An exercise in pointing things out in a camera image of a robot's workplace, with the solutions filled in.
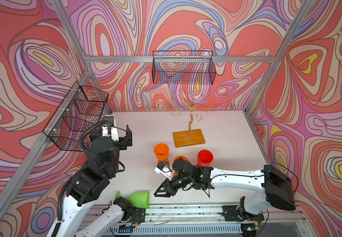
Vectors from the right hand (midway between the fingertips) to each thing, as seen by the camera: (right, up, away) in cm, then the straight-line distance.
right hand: (158, 198), depth 66 cm
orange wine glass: (0, +18, +18) cm, 25 cm away
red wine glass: (+24, +15, +12) cm, 31 cm away
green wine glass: (-10, -4, +7) cm, 13 cm away
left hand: (-16, +33, -8) cm, 37 cm away
